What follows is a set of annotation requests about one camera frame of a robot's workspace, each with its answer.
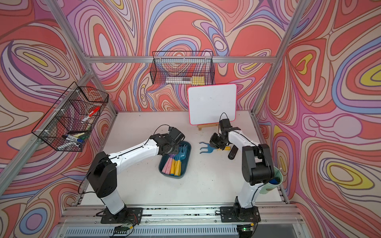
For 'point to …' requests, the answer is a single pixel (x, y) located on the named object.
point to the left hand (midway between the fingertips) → (175, 148)
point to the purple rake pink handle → (166, 168)
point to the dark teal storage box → (185, 163)
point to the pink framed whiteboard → (208, 104)
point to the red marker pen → (91, 114)
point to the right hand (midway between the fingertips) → (211, 147)
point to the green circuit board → (120, 230)
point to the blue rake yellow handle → (210, 148)
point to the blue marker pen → (69, 137)
